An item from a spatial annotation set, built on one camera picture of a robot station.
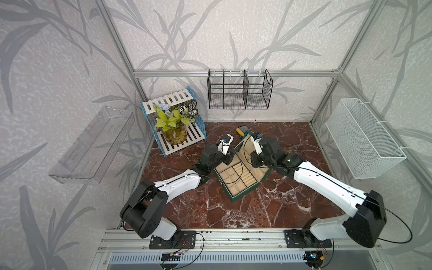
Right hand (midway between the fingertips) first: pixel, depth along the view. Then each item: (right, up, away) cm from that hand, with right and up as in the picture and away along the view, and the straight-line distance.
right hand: (251, 152), depth 81 cm
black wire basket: (-4, +37, +24) cm, 44 cm away
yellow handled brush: (-2, +12, +34) cm, 36 cm away
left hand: (-8, +3, +2) cm, 9 cm away
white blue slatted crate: (-33, +11, +32) cm, 48 cm away
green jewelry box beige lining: (-6, -14, +8) cm, 17 cm away
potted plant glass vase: (-40, +16, +7) cm, 44 cm away
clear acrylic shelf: (-66, -2, -18) cm, 68 cm away
